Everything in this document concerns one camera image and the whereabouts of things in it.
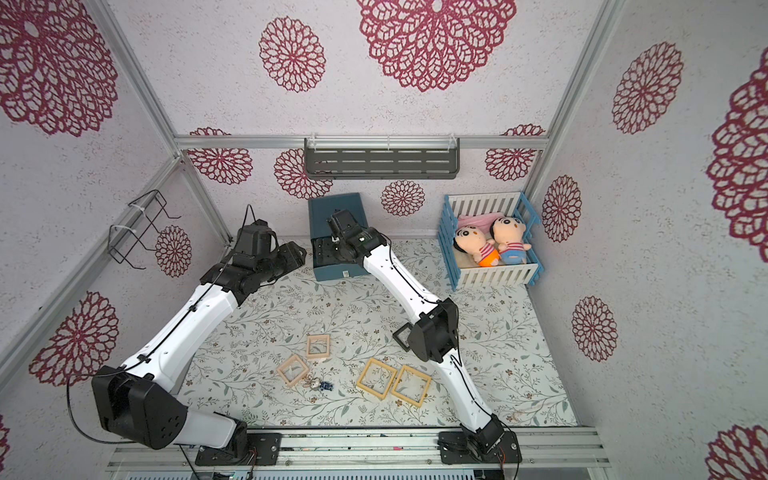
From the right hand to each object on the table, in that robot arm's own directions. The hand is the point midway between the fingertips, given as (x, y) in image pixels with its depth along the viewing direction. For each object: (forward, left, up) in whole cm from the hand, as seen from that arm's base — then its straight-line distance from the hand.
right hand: (337, 252), depth 89 cm
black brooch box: (-7, +1, +8) cm, 11 cm away
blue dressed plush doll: (+16, -56, -7) cm, 59 cm away
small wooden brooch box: (-21, +6, -20) cm, 30 cm away
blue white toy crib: (+29, -48, -8) cm, 57 cm away
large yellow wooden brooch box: (-30, -12, -21) cm, 39 cm away
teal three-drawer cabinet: (+23, +9, -1) cm, 24 cm away
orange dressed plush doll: (+14, -43, -9) cm, 46 cm away
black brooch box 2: (-16, -20, -22) cm, 33 cm away
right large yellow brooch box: (-28, -24, -20) cm, 42 cm away
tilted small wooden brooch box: (-29, +12, -20) cm, 37 cm away
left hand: (-6, +9, +6) cm, 12 cm away
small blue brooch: (-33, +2, -19) cm, 38 cm away
